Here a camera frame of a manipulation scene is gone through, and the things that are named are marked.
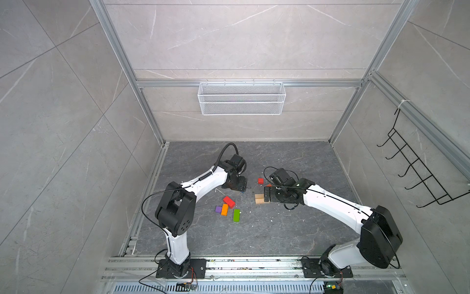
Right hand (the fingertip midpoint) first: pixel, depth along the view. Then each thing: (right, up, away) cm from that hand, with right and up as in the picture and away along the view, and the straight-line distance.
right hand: (272, 194), depth 86 cm
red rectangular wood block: (-21, -5, +4) cm, 22 cm away
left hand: (-16, +5, +5) cm, 17 cm away
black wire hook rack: (+51, +5, -26) cm, 57 cm away
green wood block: (-17, -11, +2) cm, 20 cm away
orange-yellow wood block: (-23, -9, +4) cm, 25 cm away
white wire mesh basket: (-14, +51, +14) cm, 54 cm away
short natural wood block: (-6, -4, +6) cm, 9 cm away
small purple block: (-26, -8, +4) cm, 28 cm away
